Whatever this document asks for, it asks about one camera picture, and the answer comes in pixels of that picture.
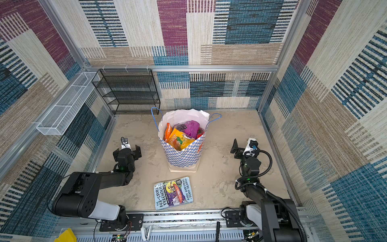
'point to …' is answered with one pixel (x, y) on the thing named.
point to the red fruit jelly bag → (200, 132)
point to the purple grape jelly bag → (191, 128)
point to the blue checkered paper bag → (188, 159)
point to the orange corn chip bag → (168, 131)
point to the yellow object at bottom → (66, 236)
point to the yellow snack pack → (179, 140)
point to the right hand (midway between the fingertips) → (243, 141)
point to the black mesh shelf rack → (128, 91)
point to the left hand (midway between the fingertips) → (127, 145)
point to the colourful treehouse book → (173, 193)
